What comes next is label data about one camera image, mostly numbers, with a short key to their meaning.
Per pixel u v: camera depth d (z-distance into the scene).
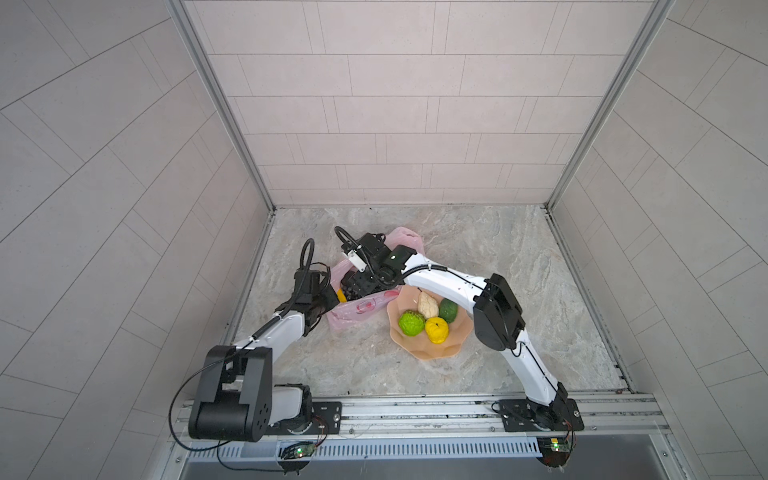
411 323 0.80
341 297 0.89
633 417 0.72
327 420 0.71
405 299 0.87
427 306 0.84
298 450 0.65
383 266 0.65
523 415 0.71
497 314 0.53
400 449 1.05
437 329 0.79
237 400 0.40
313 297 0.68
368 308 0.85
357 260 0.72
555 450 0.68
